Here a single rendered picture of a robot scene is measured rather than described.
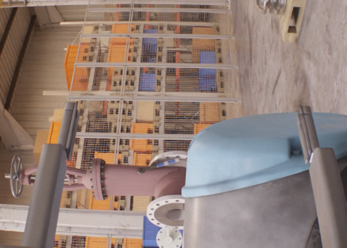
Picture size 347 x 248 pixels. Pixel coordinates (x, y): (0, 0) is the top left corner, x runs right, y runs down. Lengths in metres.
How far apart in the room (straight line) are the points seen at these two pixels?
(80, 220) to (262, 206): 8.41
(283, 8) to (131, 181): 2.26
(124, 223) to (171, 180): 3.91
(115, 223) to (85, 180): 3.68
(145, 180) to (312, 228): 4.58
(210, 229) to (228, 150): 0.05
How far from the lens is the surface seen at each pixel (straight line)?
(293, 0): 5.27
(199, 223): 0.33
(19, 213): 8.96
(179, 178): 4.77
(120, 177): 4.86
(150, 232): 7.91
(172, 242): 4.63
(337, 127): 0.32
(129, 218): 8.64
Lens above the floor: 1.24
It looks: level
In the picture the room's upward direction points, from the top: 89 degrees counter-clockwise
